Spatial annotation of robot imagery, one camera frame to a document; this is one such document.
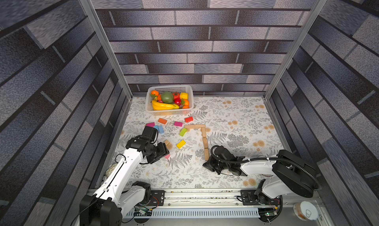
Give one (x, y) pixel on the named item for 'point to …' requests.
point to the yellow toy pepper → (184, 95)
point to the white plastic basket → (184, 108)
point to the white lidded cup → (305, 210)
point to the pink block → (167, 156)
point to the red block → (188, 119)
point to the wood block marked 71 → (205, 143)
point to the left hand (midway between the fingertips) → (166, 153)
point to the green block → (183, 131)
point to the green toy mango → (167, 96)
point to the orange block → (163, 121)
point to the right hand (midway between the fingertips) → (200, 164)
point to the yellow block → (180, 144)
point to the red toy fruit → (176, 98)
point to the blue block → (161, 129)
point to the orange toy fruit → (156, 93)
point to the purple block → (152, 125)
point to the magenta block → (177, 123)
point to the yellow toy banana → (157, 105)
